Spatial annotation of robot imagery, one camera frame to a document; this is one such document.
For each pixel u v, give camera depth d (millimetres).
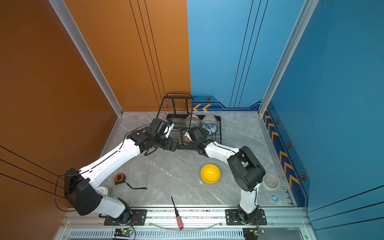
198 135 723
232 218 725
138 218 740
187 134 828
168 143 712
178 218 730
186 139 857
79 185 405
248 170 485
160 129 624
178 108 1094
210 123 1048
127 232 701
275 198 797
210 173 846
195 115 1079
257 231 696
